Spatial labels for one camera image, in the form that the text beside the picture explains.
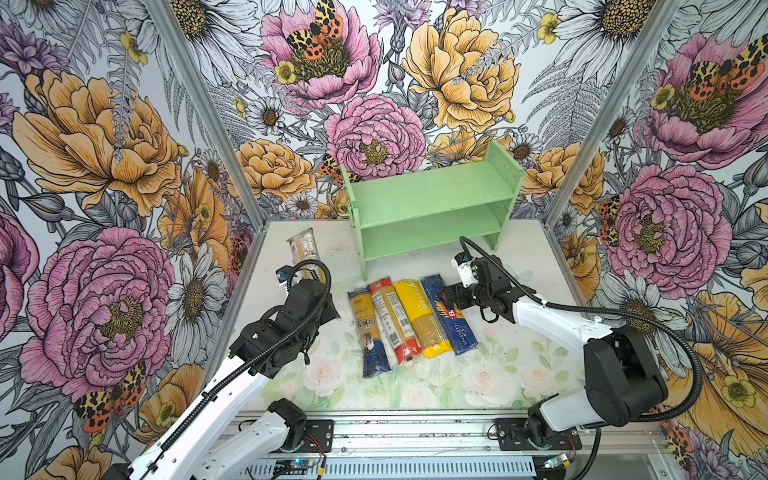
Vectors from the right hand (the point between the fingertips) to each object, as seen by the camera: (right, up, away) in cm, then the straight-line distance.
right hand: (453, 299), depth 90 cm
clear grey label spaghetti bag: (-40, +15, -12) cm, 45 cm away
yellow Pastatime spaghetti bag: (-7, -9, 0) cm, 12 cm away
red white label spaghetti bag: (-17, -7, +1) cm, 19 cm away
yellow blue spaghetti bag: (-23, -15, -5) cm, 28 cm away
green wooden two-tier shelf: (-14, +25, -3) cm, 29 cm away
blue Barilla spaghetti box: (0, -7, +1) cm, 7 cm away
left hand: (-35, 0, -16) cm, 38 cm away
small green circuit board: (-41, -36, -18) cm, 57 cm away
